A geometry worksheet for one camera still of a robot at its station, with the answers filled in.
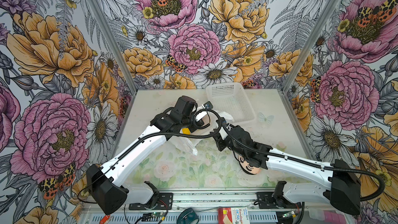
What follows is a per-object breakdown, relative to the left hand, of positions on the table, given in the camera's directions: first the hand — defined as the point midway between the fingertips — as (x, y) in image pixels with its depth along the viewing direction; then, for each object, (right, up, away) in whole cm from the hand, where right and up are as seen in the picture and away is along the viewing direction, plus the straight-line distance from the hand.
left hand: (197, 120), depth 75 cm
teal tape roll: (-3, -38, -12) cm, 40 cm away
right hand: (+8, -8, +1) cm, 11 cm away
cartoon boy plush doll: (+24, -24, +3) cm, 34 cm away
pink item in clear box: (+59, -42, -7) cm, 73 cm away
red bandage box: (+16, -40, -8) cm, 44 cm away
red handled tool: (-41, -44, -5) cm, 60 cm away
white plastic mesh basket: (+23, +12, +40) cm, 48 cm away
